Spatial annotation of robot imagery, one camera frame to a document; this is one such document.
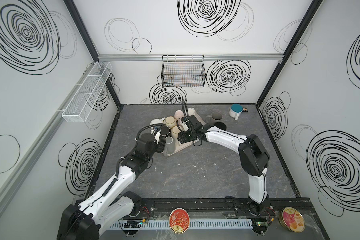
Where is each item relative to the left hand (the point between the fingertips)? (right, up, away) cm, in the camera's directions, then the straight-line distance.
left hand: (159, 135), depth 80 cm
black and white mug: (+38, +5, +17) cm, 41 cm away
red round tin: (+11, -38, -12) cm, 41 cm away
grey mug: (+5, -8, +7) cm, 12 cm away
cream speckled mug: (+8, +1, +13) cm, 15 cm away
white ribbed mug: (-5, +7, +20) cm, 21 cm away
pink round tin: (+63, -37, -12) cm, 75 cm away
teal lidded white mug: (+51, +15, +28) cm, 61 cm away
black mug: (+2, +1, +15) cm, 15 cm away
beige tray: (+12, -9, +15) cm, 21 cm away
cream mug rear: (+19, +14, +29) cm, 37 cm away
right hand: (+10, -3, +11) cm, 15 cm away
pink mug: (+10, +12, +23) cm, 28 cm away
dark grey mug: (+35, +11, +19) cm, 42 cm away
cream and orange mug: (+4, +7, +19) cm, 21 cm away
